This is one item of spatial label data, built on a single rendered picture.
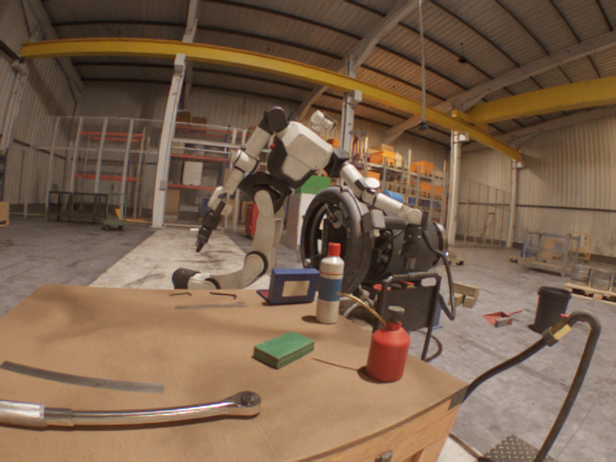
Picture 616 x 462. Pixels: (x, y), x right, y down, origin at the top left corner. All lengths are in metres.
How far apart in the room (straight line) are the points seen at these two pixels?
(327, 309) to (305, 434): 0.46
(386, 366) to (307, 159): 1.13
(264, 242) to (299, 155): 0.49
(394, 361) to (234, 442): 0.32
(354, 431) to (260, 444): 0.14
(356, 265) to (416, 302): 0.50
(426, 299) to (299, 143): 0.95
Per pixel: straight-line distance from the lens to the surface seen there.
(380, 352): 0.57
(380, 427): 0.48
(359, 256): 1.68
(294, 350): 0.62
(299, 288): 0.97
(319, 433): 0.45
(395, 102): 11.92
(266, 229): 1.53
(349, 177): 1.52
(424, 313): 1.42
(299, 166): 1.48
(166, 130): 9.25
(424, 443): 0.65
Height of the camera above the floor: 0.78
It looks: 4 degrees down
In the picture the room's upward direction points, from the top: 5 degrees clockwise
